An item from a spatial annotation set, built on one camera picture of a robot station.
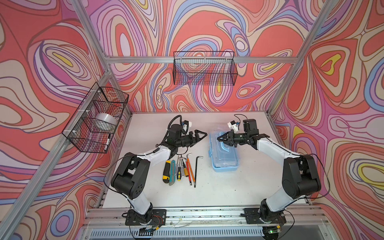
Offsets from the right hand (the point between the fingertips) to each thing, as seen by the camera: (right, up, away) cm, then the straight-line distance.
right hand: (219, 141), depth 84 cm
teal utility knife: (-27, -21, +2) cm, 34 cm away
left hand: (-8, +3, -1) cm, 9 cm away
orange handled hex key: (-17, -17, +6) cm, 25 cm away
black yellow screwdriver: (-23, -19, +2) cm, 30 cm away
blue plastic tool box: (+3, -9, +1) cm, 10 cm away
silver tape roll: (-58, +13, -11) cm, 61 cm away
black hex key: (-14, -21, +3) cm, 25 cm away
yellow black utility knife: (-31, -19, +4) cm, 37 cm away
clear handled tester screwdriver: (-22, -18, +4) cm, 28 cm away
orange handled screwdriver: (-19, -18, +4) cm, 27 cm away
